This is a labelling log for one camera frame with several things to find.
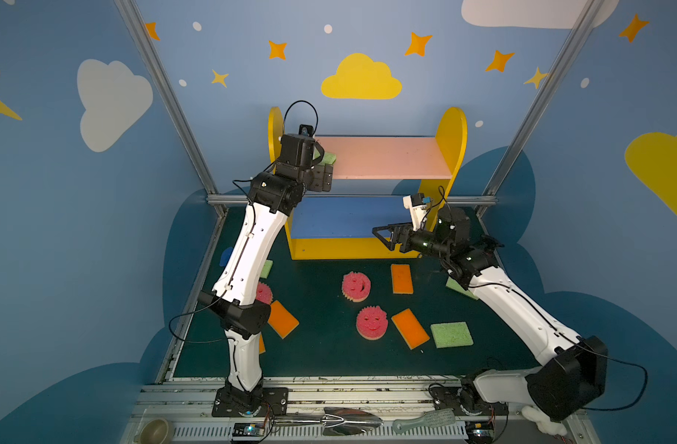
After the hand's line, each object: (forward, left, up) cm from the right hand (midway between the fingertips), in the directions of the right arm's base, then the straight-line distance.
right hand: (384, 226), depth 73 cm
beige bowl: (-46, +57, -30) cm, 79 cm away
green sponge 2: (-17, -24, -32) cm, 43 cm away
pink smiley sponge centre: (-2, +6, -30) cm, 30 cm away
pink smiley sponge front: (-15, +1, -29) cm, 33 cm away
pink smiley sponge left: (-7, +38, -29) cm, 48 cm away
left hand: (+11, +22, +11) cm, 27 cm away
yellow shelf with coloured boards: (+43, -2, -24) cm, 49 cm away
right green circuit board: (-41, -27, -34) cm, 60 cm away
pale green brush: (-39, -16, -31) cm, 53 cm away
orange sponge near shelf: (+1, -10, -32) cm, 33 cm away
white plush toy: (-39, -43, -30) cm, 66 cm away
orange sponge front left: (-23, +36, -32) cm, 53 cm away
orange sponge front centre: (-15, -12, -32) cm, 37 cm away
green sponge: (+5, +40, -30) cm, 50 cm away
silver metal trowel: (-42, +10, -30) cm, 52 cm away
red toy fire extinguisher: (+10, -38, -18) cm, 43 cm away
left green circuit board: (-45, +34, -32) cm, 65 cm away
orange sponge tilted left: (-15, +31, -32) cm, 47 cm away
